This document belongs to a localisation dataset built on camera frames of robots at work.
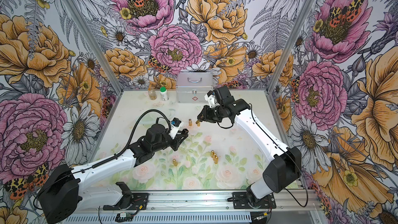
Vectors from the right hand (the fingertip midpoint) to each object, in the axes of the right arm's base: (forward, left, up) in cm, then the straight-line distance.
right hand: (200, 120), depth 76 cm
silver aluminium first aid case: (+32, +5, -8) cm, 34 cm away
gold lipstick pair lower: (-12, -8, -19) cm, 24 cm away
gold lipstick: (+13, +7, -20) cm, 25 cm away
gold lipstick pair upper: (-9, -6, -19) cm, 22 cm away
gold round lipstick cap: (0, +1, -2) cm, 2 cm away
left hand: (-3, +9, -10) cm, 13 cm away
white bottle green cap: (+36, +26, -15) cm, 47 cm away
